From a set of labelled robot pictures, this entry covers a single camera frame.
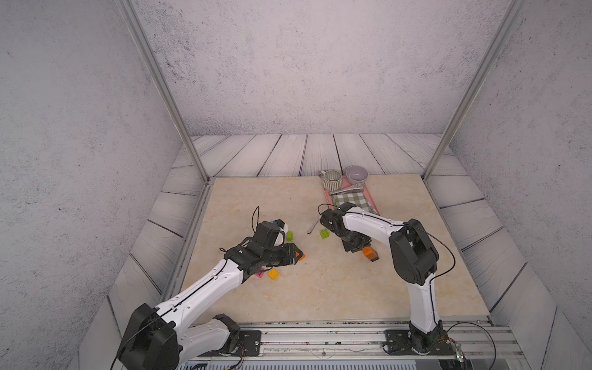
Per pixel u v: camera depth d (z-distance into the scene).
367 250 0.87
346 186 1.15
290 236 0.97
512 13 0.71
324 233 0.97
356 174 1.18
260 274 0.87
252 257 0.59
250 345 0.73
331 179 1.15
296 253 0.74
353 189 1.12
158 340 0.38
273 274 0.89
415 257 0.52
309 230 1.01
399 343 0.73
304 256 0.94
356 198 1.11
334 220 0.71
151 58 0.79
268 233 0.62
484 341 0.75
